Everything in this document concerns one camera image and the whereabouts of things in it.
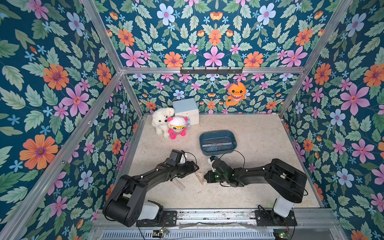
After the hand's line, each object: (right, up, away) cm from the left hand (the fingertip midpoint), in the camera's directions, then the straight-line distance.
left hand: (196, 169), depth 88 cm
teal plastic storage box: (+14, +14, +16) cm, 26 cm away
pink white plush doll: (-12, +27, +7) cm, 30 cm away
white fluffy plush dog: (-24, +29, +6) cm, 38 cm away
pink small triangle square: (+2, -4, +1) cm, 5 cm away
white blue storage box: (-7, +38, +15) cm, 42 cm away
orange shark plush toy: (+27, +49, +10) cm, 57 cm away
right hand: (+5, -5, -1) cm, 7 cm away
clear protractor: (+11, +11, +11) cm, 19 cm away
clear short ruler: (-10, -8, -2) cm, 13 cm away
